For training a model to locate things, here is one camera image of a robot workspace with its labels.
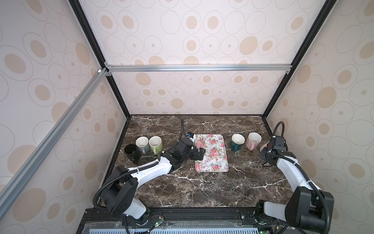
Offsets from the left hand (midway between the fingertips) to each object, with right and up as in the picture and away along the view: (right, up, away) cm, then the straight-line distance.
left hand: (202, 147), depth 83 cm
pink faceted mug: (+34, +3, +11) cm, 36 cm away
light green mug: (-30, +1, +12) cm, 32 cm away
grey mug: (-39, +1, +13) cm, 41 cm away
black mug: (-45, -4, +12) cm, 47 cm away
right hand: (+39, -4, +5) cm, 40 cm away
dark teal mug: (+25, +3, +14) cm, 29 cm away
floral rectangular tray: (+9, -9, +12) cm, 18 cm away
